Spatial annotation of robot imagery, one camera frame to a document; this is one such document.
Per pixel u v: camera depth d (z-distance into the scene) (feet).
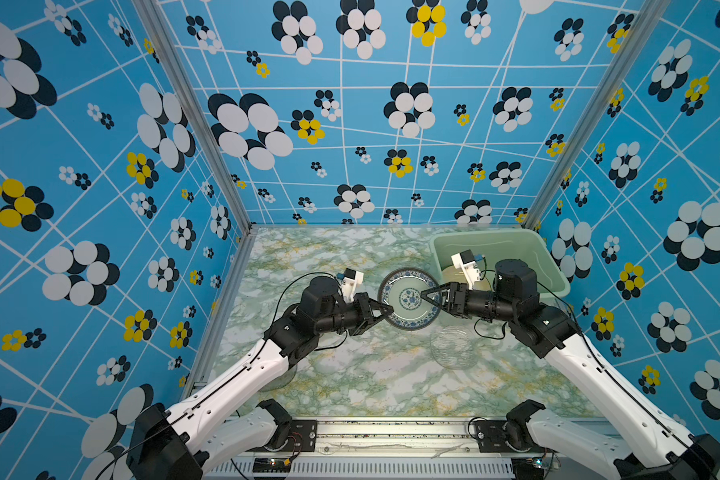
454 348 2.91
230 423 1.83
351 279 2.22
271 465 2.37
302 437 2.38
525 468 2.28
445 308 1.96
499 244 3.09
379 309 2.23
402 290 2.28
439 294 2.22
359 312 2.02
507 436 2.35
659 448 1.24
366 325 2.04
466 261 2.09
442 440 2.47
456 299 1.94
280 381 2.69
